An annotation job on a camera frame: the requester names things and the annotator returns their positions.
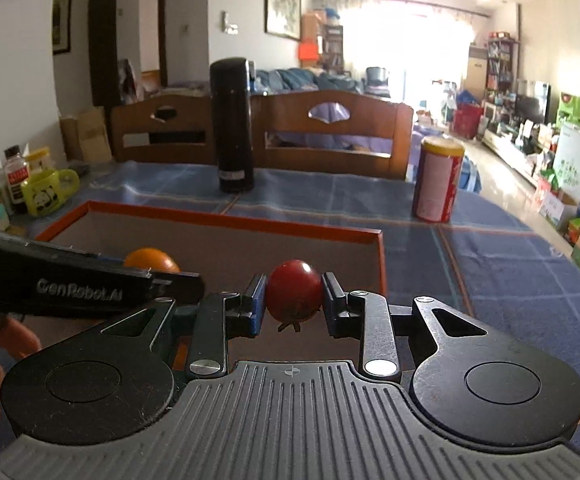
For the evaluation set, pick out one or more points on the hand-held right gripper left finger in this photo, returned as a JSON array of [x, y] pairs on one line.
[[259, 306]]

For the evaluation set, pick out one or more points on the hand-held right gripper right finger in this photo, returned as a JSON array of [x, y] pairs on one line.
[[328, 306]]

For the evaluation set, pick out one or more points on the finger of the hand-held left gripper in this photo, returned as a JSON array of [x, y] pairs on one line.
[[177, 287]]

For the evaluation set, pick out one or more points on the red tomato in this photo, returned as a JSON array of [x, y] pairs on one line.
[[294, 292]]

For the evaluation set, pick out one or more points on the orange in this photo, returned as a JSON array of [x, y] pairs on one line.
[[152, 260]]

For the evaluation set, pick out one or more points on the orange cardboard box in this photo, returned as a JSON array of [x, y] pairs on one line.
[[194, 240]]

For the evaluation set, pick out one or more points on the person's left hand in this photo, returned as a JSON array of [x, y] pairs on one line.
[[19, 337]]

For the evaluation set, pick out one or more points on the green panda mug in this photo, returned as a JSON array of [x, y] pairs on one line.
[[44, 195]]

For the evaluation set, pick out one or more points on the glass bottle with black cap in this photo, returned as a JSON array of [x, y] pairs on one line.
[[17, 180]]

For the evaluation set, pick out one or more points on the yellow lid jar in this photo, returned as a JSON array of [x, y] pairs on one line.
[[40, 157]]

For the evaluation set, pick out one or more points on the brown cardboard boxes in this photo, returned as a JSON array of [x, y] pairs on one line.
[[87, 135]]

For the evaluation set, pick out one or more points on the wooden dining chair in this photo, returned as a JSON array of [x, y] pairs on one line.
[[370, 145], [134, 135]]

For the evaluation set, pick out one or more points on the red can with yellow lid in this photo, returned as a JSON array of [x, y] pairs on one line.
[[437, 185]]

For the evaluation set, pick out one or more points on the blue patterned tablecloth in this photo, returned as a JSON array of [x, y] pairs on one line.
[[495, 285]]

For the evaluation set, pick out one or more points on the black thermos flask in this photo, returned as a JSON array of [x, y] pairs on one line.
[[232, 125]]

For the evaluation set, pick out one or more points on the blue blanket on sofa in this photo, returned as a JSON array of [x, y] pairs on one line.
[[300, 80]]

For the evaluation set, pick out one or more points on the grey office chair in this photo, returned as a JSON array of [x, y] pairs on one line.
[[379, 80]]

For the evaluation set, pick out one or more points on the red plastic basket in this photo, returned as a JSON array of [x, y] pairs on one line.
[[467, 120]]

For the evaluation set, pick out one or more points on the orange paper bag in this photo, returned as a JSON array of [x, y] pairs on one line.
[[308, 51]]

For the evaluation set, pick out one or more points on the small dark framed picture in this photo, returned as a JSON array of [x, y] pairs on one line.
[[62, 22]]

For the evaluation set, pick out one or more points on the white standing air conditioner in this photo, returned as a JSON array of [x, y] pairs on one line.
[[476, 72]]

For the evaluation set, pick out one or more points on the white and green carton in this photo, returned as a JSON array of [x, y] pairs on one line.
[[575, 165]]

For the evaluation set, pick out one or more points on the black television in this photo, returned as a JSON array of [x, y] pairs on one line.
[[532, 102]]

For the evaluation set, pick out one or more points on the tall bookshelf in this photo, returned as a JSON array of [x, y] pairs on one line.
[[502, 62]]

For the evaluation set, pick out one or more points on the framed wall painting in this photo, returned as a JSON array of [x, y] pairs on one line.
[[282, 0]]

